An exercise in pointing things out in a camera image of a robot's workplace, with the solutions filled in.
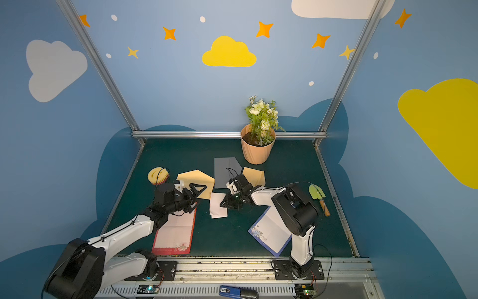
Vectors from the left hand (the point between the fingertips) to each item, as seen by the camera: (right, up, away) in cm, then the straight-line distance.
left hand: (208, 193), depth 82 cm
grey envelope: (+4, +7, +22) cm, 23 cm away
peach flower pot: (+23, +23, +15) cm, 36 cm away
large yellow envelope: (-10, +5, +22) cm, 24 cm away
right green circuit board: (+40, -35, -12) cm, 55 cm away
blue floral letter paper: (+29, -19, +3) cm, 35 cm away
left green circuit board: (-21, -35, -12) cm, 43 cm away
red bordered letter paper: (+2, -10, +8) cm, 13 cm away
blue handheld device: (+13, -33, -16) cm, 39 cm away
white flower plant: (+26, +35, +11) cm, 45 cm away
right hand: (+6, -7, +9) cm, 13 cm away
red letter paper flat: (-16, -20, +1) cm, 25 cm away
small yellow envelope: (+23, +5, +21) cm, 32 cm away
